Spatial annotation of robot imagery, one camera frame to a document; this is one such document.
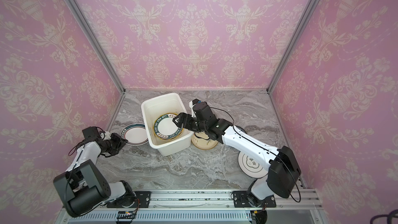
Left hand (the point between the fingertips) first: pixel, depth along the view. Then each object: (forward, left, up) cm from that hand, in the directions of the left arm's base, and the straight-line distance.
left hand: (127, 138), depth 86 cm
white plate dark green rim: (+10, -18, -6) cm, 22 cm away
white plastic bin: (+17, -11, +6) cm, 21 cm away
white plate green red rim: (+5, -3, -3) cm, 6 cm away
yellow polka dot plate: (+3, -18, -5) cm, 19 cm away
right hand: (+1, -30, +16) cm, 34 cm away
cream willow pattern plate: (+3, -42, -6) cm, 42 cm away
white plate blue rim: (-10, -70, -8) cm, 71 cm away
